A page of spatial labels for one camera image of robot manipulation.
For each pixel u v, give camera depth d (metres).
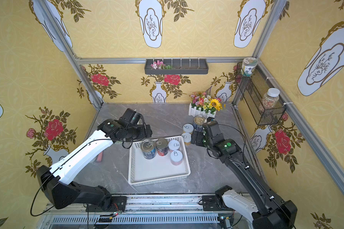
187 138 0.93
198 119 0.98
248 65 0.85
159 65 0.88
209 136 0.57
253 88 1.00
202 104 0.98
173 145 0.90
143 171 0.84
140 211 0.73
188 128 0.98
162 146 0.86
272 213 0.37
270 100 0.65
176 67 0.92
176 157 0.85
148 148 0.84
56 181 0.39
